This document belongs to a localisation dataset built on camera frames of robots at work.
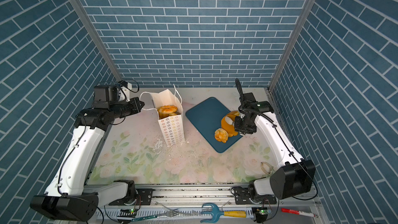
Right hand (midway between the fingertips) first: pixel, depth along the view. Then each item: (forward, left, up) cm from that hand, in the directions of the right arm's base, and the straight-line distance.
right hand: (237, 127), depth 79 cm
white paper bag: (-3, +32, +2) cm, 33 cm away
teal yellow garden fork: (-35, +9, -15) cm, 39 cm away
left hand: (+1, +44, +15) cm, 47 cm away
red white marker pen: (-32, -22, -17) cm, 42 cm away
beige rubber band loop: (-13, -16, -18) cm, 28 cm away
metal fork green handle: (-37, +29, -17) cm, 50 cm away
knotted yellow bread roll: (+1, +7, -11) cm, 13 cm away
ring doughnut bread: (+7, +39, +1) cm, 39 cm away
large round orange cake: (+4, +3, -8) cm, 10 cm away
